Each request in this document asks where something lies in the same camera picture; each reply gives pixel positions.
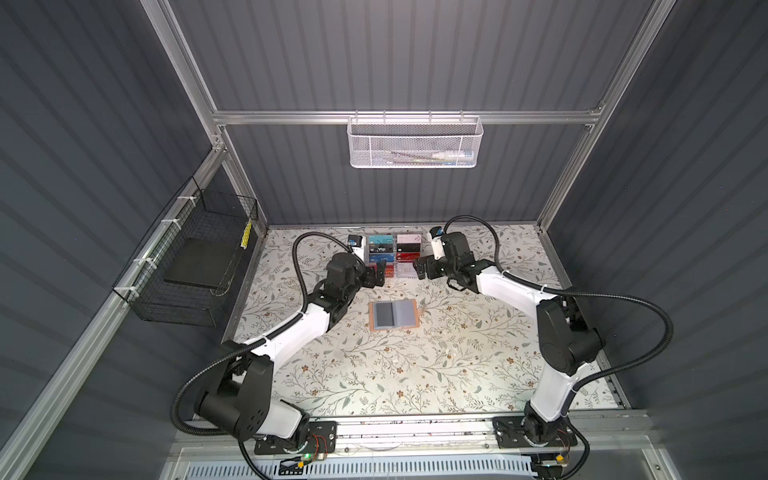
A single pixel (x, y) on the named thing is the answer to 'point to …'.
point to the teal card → (380, 239)
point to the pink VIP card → (409, 238)
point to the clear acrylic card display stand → (394, 242)
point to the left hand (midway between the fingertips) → (370, 258)
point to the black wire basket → (195, 213)
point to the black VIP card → (381, 248)
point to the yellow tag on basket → (245, 238)
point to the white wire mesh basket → (410, 142)
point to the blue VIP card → (389, 257)
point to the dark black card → (408, 247)
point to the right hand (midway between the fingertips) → (429, 261)
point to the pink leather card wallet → (390, 314)
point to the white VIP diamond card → (406, 270)
